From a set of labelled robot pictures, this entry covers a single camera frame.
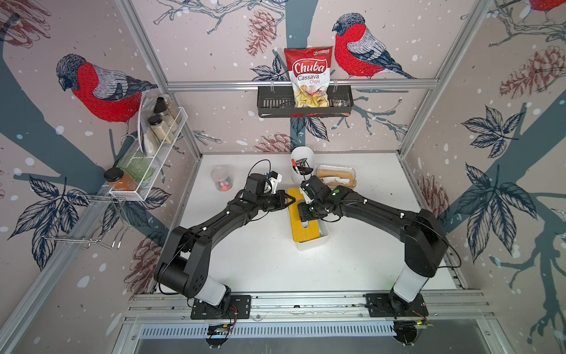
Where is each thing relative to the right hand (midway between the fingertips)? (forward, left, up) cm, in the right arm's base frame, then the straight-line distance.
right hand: (299, 214), depth 85 cm
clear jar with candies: (+19, +36, -2) cm, 41 cm away
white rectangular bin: (-9, -8, -5) cm, 14 cm away
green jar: (+2, +54, +25) cm, 59 cm away
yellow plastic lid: (-8, 0, -1) cm, 8 cm away
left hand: (+4, +1, +6) cm, 7 cm away
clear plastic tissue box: (+27, -12, -2) cm, 30 cm away
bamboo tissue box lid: (+25, -21, -4) cm, 33 cm away
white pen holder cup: (+30, -1, -3) cm, 30 cm away
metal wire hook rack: (-18, +54, +26) cm, 63 cm away
